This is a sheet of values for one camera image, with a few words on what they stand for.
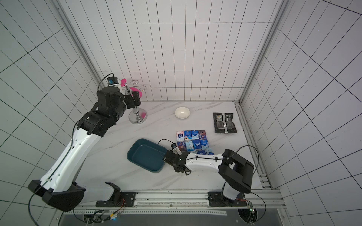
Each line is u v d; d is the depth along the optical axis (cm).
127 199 73
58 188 37
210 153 87
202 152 88
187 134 96
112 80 54
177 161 62
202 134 97
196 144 92
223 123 103
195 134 97
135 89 96
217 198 72
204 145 91
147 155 89
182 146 90
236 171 43
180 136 95
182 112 108
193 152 88
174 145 77
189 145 90
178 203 73
